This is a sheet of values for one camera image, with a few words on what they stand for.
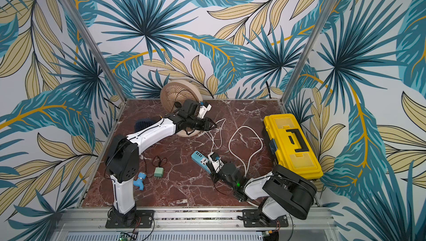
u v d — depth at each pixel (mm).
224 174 664
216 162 729
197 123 764
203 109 818
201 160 886
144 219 728
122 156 528
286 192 445
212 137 1001
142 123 977
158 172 862
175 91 879
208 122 797
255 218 746
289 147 795
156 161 899
